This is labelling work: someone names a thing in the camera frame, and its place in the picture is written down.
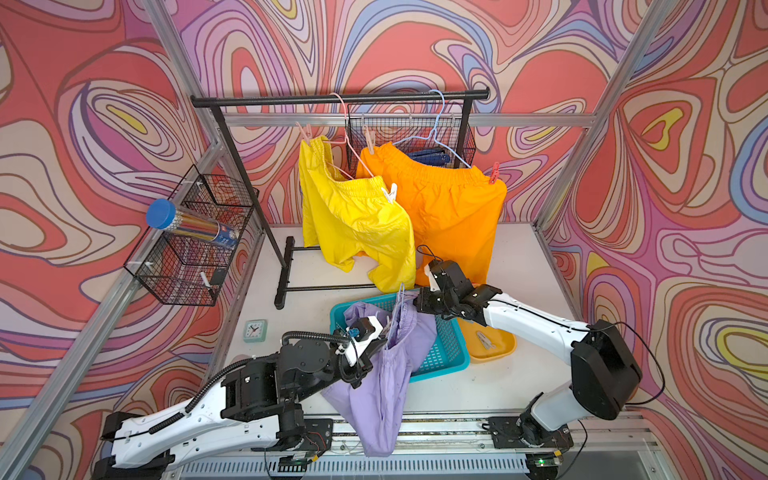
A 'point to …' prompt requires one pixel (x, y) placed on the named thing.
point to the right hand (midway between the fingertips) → (415, 309)
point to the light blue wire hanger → (396, 316)
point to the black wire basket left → (179, 267)
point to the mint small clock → (255, 330)
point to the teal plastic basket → (450, 352)
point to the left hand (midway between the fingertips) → (387, 341)
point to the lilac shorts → (376, 404)
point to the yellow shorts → (345, 217)
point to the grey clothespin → (487, 343)
